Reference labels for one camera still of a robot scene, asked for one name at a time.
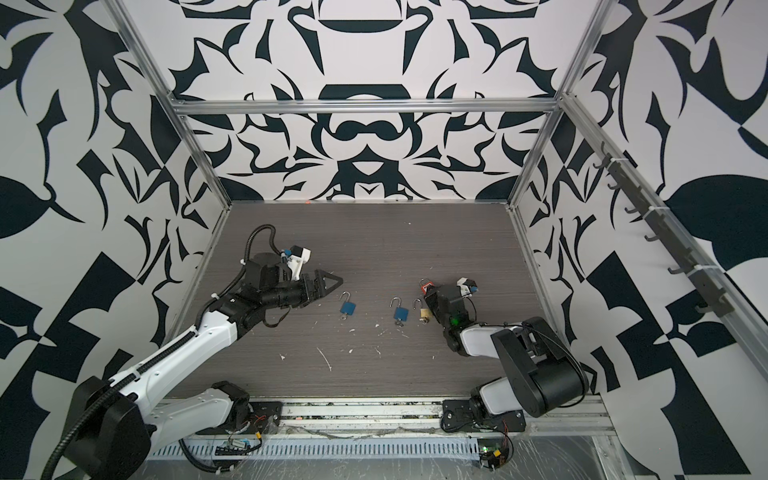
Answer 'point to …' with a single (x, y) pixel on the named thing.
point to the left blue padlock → (347, 308)
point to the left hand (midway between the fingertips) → (336, 280)
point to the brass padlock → (424, 312)
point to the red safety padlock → (424, 283)
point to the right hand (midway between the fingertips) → (428, 285)
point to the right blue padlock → (400, 313)
